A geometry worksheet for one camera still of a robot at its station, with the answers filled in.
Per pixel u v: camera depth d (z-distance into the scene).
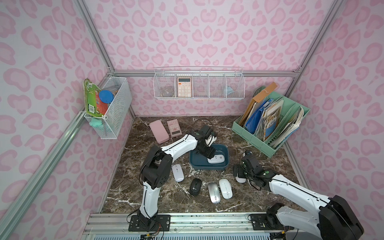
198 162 0.93
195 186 0.84
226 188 0.82
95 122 0.64
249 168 0.66
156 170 0.51
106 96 0.75
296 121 0.82
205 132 0.75
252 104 0.88
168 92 0.94
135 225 0.72
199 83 0.98
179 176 0.88
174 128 1.11
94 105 0.70
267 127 0.93
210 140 0.78
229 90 1.00
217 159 0.93
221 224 0.73
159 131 1.10
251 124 0.98
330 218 0.40
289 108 0.88
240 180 0.84
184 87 0.94
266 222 0.72
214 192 0.81
